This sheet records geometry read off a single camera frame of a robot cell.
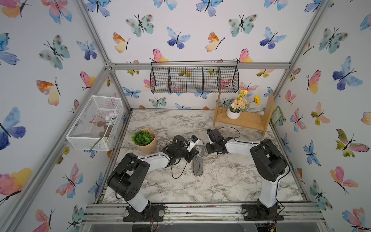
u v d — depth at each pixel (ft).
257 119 3.43
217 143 2.54
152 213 2.39
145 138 2.95
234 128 2.79
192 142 2.58
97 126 2.40
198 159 2.91
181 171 2.90
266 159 1.69
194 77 3.23
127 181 1.48
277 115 3.65
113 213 2.49
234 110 3.23
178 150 2.39
